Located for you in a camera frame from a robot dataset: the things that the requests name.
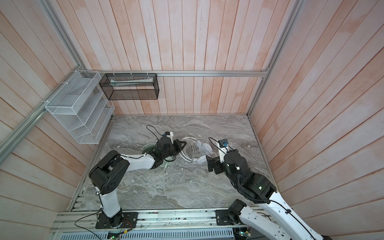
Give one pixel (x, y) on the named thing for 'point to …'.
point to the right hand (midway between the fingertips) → (216, 153)
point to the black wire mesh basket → (130, 86)
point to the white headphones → (195, 151)
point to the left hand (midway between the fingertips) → (189, 145)
